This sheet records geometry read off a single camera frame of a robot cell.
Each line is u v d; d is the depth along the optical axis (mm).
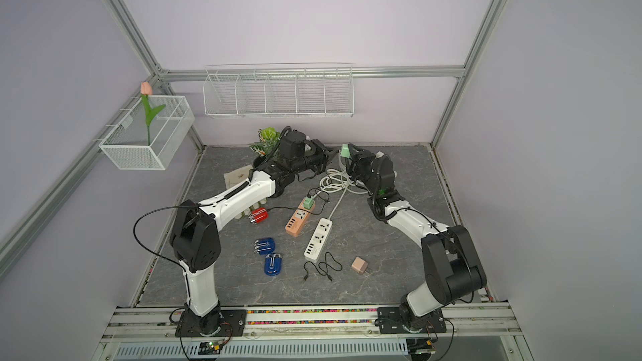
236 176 1091
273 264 825
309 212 949
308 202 932
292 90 990
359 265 826
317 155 739
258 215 935
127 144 771
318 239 880
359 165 753
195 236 484
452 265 450
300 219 936
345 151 807
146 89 827
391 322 732
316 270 845
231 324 737
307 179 754
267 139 884
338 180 1052
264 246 868
